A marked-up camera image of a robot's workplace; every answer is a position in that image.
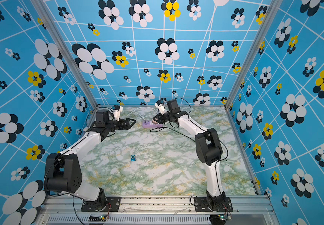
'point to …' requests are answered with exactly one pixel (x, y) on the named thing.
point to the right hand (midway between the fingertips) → (157, 117)
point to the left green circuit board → (97, 218)
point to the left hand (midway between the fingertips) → (132, 119)
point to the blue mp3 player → (133, 158)
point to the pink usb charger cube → (154, 122)
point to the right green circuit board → (217, 219)
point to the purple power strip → (149, 124)
